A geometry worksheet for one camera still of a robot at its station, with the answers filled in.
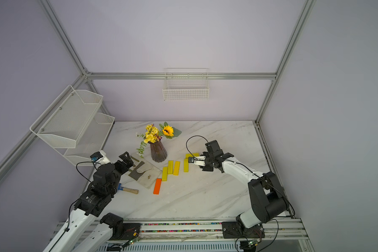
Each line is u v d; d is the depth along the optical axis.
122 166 0.65
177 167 0.95
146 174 0.93
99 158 0.61
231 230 0.73
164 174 0.93
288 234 0.73
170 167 0.95
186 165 0.97
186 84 0.94
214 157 0.69
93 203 0.50
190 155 0.77
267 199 0.44
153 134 0.78
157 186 0.88
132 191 0.85
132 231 0.73
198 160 0.76
